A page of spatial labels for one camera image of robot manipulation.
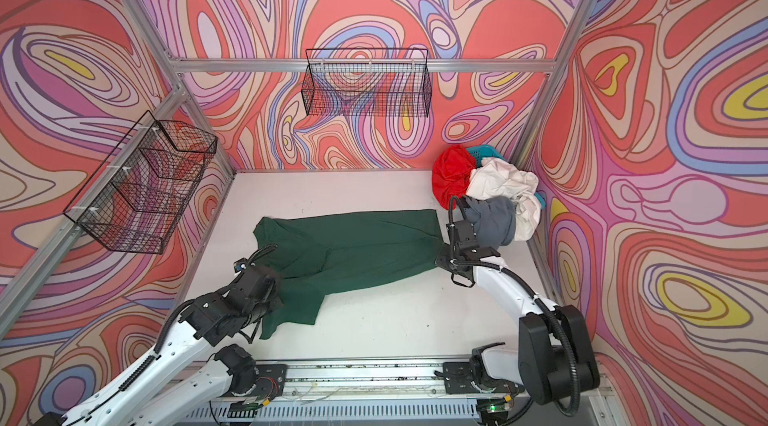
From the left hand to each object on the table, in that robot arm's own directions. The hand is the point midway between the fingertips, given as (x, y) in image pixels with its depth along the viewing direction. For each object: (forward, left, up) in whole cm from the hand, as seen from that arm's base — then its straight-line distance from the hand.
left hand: (284, 293), depth 79 cm
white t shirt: (+36, -64, +7) cm, 74 cm away
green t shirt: (+17, -4, -8) cm, 19 cm away
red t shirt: (+41, -50, +3) cm, 65 cm away
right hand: (+11, -46, -4) cm, 47 cm away
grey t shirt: (+21, -60, +3) cm, 64 cm away
